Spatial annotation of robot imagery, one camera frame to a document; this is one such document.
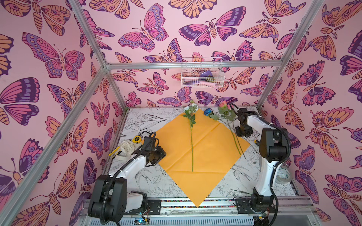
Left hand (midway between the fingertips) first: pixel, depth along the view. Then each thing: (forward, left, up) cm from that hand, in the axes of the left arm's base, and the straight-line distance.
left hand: (166, 152), depth 89 cm
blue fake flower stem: (+35, -31, -1) cm, 47 cm away
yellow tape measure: (+11, +22, -2) cm, 24 cm away
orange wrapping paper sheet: (+3, -21, -6) cm, 22 cm away
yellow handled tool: (+3, +35, -5) cm, 36 cm away
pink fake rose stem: (+40, -47, -4) cm, 62 cm away
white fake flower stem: (+38, -16, -2) cm, 41 cm away
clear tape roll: (-13, -70, -5) cm, 71 cm away
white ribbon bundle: (+5, +27, -3) cm, 28 cm away
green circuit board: (-35, +11, -8) cm, 38 cm away
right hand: (+16, -54, -2) cm, 56 cm away
